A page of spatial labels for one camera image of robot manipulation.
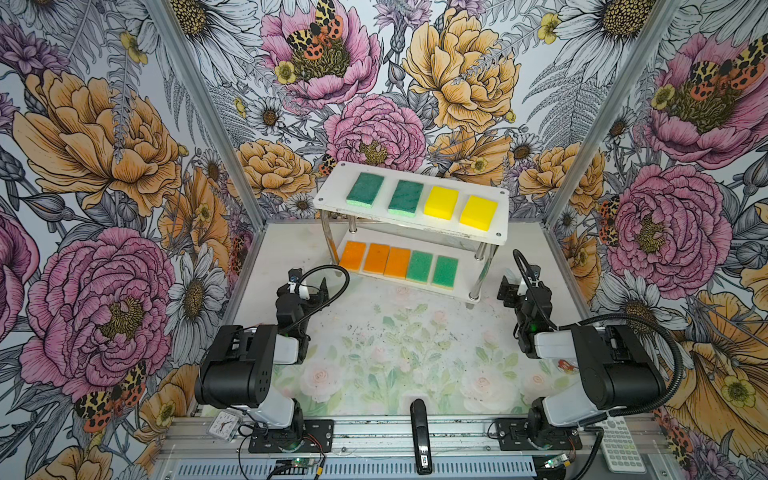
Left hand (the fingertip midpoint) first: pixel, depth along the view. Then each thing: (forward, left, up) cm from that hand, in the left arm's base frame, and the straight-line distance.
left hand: (310, 286), depth 93 cm
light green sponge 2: (+5, -42, 0) cm, 42 cm away
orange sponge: (+13, -12, -1) cm, 18 cm away
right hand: (-1, -64, +1) cm, 64 cm away
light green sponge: (+7, -34, 0) cm, 35 cm away
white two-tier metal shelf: (0, -30, +25) cm, 39 cm away
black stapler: (-45, -32, -3) cm, 55 cm away
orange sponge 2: (+12, -20, -1) cm, 24 cm away
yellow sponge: (+4, -47, +27) cm, 54 cm away
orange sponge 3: (+9, -27, 0) cm, 29 cm away
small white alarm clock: (-36, +16, -6) cm, 40 cm away
